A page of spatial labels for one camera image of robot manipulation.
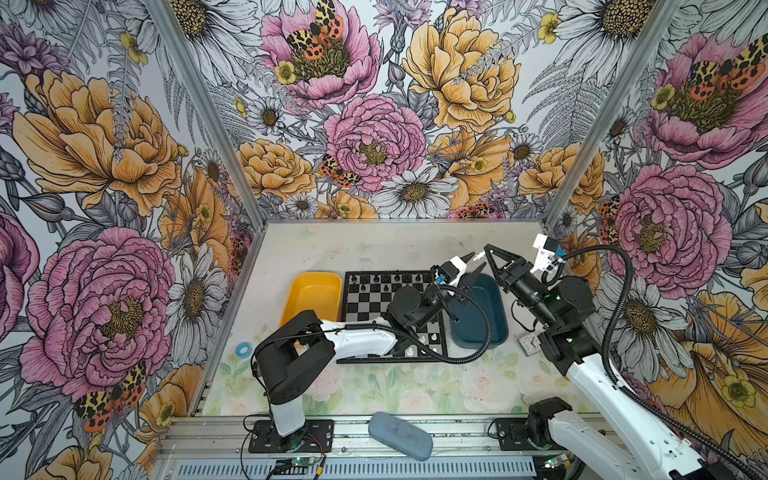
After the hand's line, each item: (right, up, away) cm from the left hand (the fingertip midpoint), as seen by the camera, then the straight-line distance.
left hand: (480, 262), depth 69 cm
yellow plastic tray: (-44, -11, +32) cm, 55 cm away
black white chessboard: (-28, -12, +30) cm, 43 cm away
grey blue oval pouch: (-18, -41, +3) cm, 45 cm away
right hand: (0, +1, -2) cm, 2 cm away
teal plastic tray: (+4, -22, +24) cm, 33 cm away
